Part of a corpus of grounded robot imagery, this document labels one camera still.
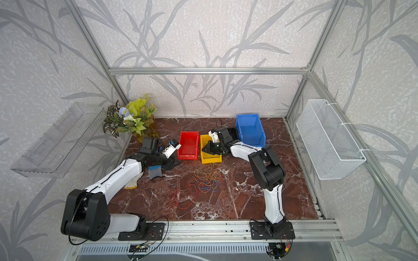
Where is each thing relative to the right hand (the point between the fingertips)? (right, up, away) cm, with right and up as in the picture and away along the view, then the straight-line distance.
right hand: (202, 148), depth 94 cm
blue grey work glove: (-26, -12, -6) cm, 29 cm away
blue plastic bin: (+32, +11, +19) cm, 39 cm away
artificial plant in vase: (-38, +18, -3) cm, 42 cm away
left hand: (-13, -4, -8) cm, 16 cm away
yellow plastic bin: (+3, -6, -1) cm, 6 cm away
